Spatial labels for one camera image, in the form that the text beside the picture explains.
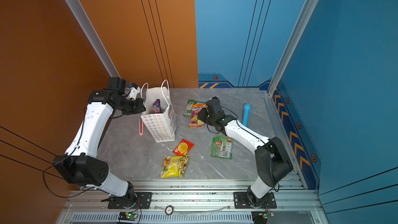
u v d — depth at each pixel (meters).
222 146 0.91
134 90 0.72
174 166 0.79
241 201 0.72
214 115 0.66
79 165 0.40
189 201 0.76
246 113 1.04
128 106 0.65
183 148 0.89
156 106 0.94
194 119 0.89
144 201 0.73
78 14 0.79
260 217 0.72
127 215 0.71
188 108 1.06
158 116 0.75
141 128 0.99
